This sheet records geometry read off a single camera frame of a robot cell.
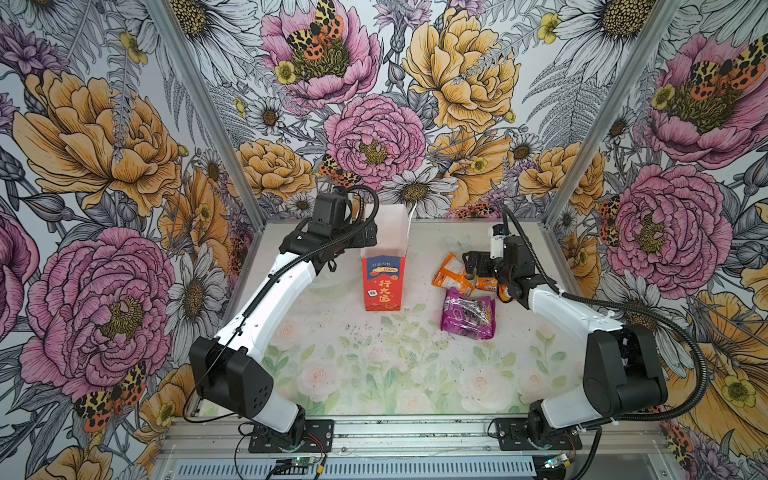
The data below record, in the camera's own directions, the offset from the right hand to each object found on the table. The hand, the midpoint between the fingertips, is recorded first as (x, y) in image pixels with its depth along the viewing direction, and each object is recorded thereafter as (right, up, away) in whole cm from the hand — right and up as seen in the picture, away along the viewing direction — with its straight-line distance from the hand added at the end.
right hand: (476, 263), depth 91 cm
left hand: (-34, +7, -11) cm, 36 cm away
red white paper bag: (-28, 0, -12) cm, 30 cm away
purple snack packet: (-3, -15, -2) cm, 16 cm away
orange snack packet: (-6, -4, +9) cm, 11 cm away
